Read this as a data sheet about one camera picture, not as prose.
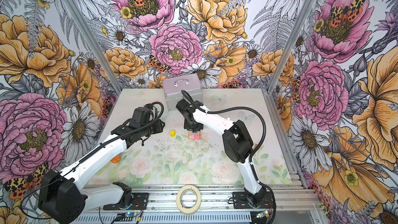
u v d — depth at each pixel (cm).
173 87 103
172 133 97
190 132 92
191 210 70
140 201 73
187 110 67
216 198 76
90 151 48
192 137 94
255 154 54
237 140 53
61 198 39
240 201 73
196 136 94
